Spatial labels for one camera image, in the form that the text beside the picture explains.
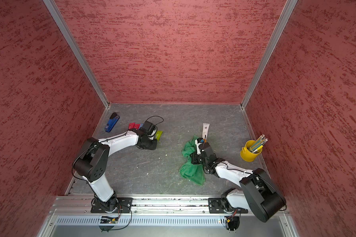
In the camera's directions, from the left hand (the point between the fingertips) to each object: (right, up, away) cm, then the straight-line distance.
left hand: (153, 148), depth 93 cm
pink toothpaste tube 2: (-15, +14, +13) cm, 24 cm away
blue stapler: (-33, +17, +13) cm, 39 cm away
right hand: (+25, -5, -4) cm, 25 cm away
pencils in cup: (+63, +5, -10) cm, 64 cm away
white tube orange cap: (+36, +13, +12) cm, 40 cm away
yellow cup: (+57, -2, -8) cm, 57 cm away
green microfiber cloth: (+26, -11, -12) cm, 31 cm away
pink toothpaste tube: (-19, +14, +13) cm, 27 cm away
